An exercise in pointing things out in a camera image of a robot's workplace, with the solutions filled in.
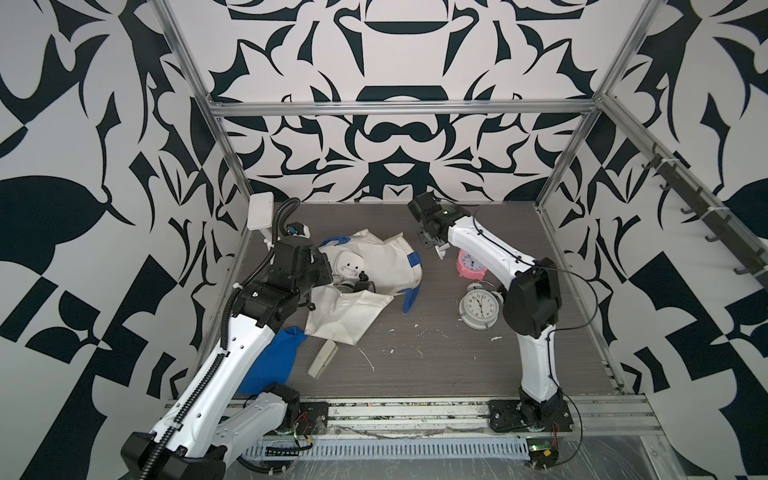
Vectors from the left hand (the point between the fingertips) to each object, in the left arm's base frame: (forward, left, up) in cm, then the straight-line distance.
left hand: (319, 254), depth 74 cm
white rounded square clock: (+9, -5, -19) cm, 22 cm away
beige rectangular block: (-18, +1, -23) cm, 29 cm away
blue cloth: (-18, +14, -24) cm, 33 cm away
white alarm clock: (-5, -44, -21) cm, 49 cm away
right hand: (+16, -32, -10) cm, 37 cm away
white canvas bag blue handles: (+7, -20, -19) cm, 28 cm away
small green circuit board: (-40, -51, -27) cm, 71 cm away
